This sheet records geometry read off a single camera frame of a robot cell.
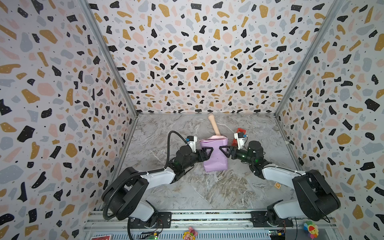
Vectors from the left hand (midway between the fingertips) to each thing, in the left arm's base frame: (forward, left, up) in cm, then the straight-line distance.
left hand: (210, 148), depth 81 cm
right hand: (+2, -5, -1) cm, 6 cm away
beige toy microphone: (+29, -6, -16) cm, 34 cm away
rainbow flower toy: (-36, -47, -15) cm, 61 cm away
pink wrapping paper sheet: (-4, -4, -7) cm, 9 cm away
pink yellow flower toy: (-37, +11, -13) cm, 41 cm away
